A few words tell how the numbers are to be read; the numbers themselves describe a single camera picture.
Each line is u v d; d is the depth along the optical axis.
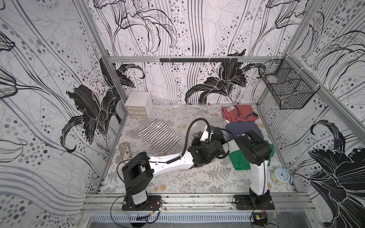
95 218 0.70
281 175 0.78
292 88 0.88
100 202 0.75
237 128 1.02
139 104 1.04
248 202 0.71
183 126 1.04
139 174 0.43
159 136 0.99
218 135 0.80
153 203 0.72
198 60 0.90
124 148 0.90
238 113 1.10
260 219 0.70
